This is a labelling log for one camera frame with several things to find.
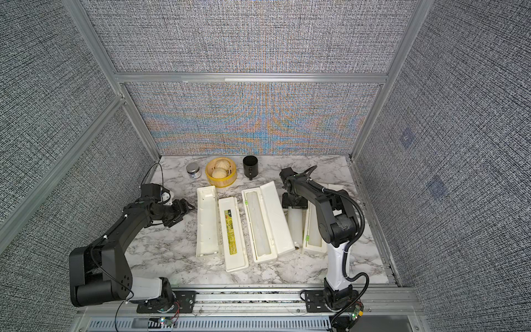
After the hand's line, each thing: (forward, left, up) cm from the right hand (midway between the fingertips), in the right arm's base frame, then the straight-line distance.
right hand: (293, 200), depth 98 cm
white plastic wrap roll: (-17, +27, +1) cm, 32 cm away
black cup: (+19, +21, +4) cm, 28 cm away
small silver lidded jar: (+17, +50, +2) cm, 53 cm away
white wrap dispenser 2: (-17, +12, +5) cm, 21 cm away
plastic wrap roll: (-10, 0, +4) cm, 11 cm away
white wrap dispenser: (-15, +39, -2) cm, 42 cm away
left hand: (-8, +44, +7) cm, 45 cm away
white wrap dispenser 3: (-20, -6, +3) cm, 21 cm away
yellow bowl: (+15, +35, +3) cm, 39 cm away
